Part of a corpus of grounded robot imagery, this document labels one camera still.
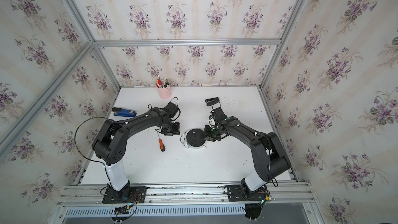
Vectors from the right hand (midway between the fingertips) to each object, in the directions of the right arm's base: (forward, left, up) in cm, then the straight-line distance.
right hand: (204, 137), depth 87 cm
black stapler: (+29, -5, -3) cm, 30 cm away
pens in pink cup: (+37, +32, +6) cm, 49 cm away
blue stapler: (+19, +57, -3) cm, 60 cm away
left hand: (+3, +15, -3) cm, 15 cm away
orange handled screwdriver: (-4, +24, -4) cm, 25 cm away
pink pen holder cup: (+36, +28, -1) cm, 46 cm away
